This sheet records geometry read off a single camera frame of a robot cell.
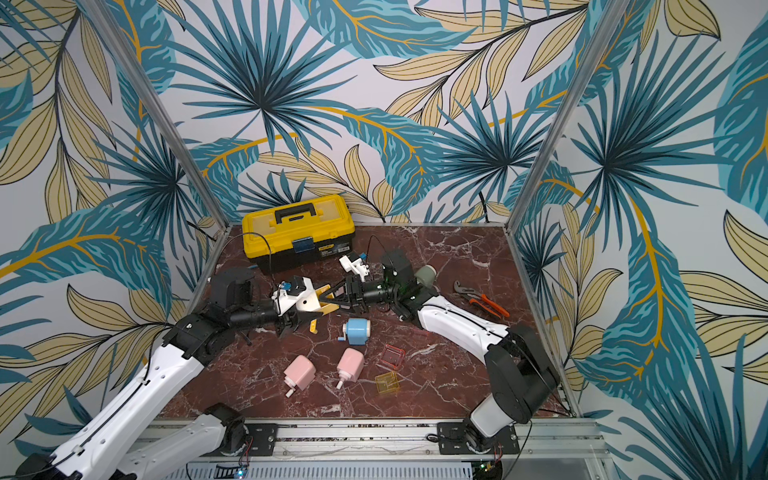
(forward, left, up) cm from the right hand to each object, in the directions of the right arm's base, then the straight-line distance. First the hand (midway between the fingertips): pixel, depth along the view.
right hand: (323, 304), depth 68 cm
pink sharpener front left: (-9, +9, -20) cm, 24 cm away
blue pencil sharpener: (+2, -6, -19) cm, 20 cm away
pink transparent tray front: (-2, -16, -27) cm, 32 cm away
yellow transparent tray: (-10, -14, -26) cm, 31 cm away
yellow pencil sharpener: (-2, -1, +1) cm, 2 cm away
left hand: (0, +2, -2) cm, 3 cm away
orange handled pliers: (+15, -46, -26) cm, 55 cm away
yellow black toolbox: (+33, +13, -10) cm, 37 cm away
